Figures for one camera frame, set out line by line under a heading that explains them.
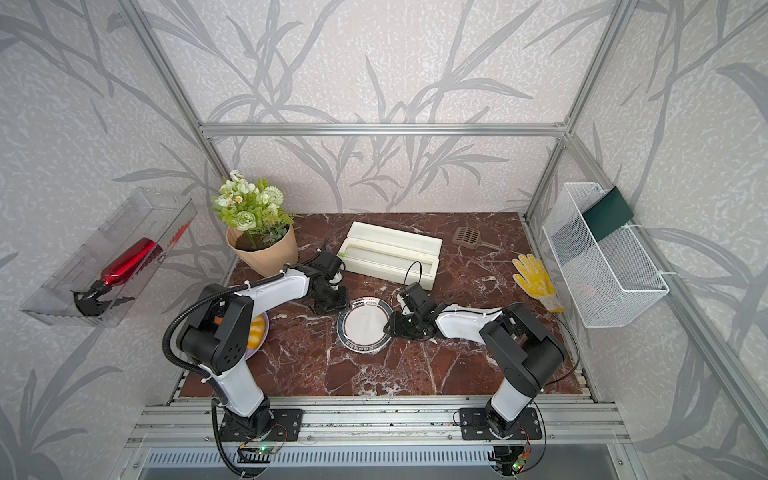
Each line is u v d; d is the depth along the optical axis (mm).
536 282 1019
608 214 706
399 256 995
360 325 914
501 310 511
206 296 481
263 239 976
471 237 1116
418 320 707
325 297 794
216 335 481
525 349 461
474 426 727
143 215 770
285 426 725
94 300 590
